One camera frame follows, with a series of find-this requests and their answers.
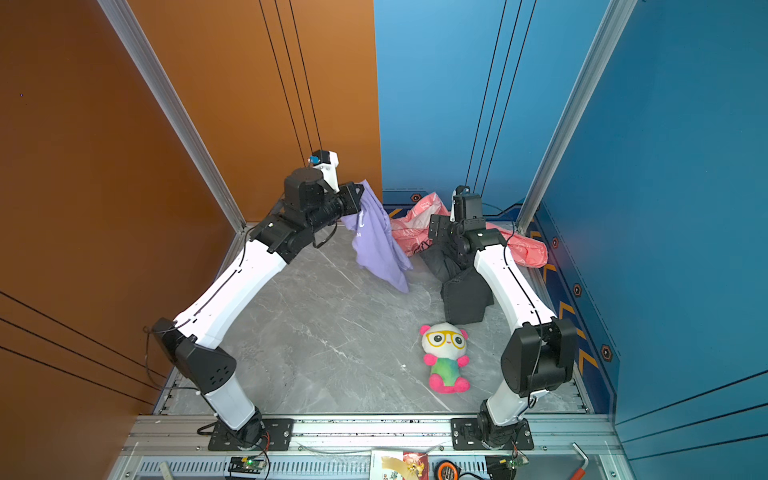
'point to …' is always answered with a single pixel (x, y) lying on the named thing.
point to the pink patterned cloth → (411, 231)
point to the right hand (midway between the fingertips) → (444, 222)
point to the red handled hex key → (579, 474)
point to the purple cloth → (375, 246)
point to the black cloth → (465, 295)
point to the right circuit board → (516, 461)
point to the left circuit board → (246, 465)
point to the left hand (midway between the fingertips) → (364, 182)
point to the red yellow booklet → (399, 465)
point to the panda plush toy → (444, 345)
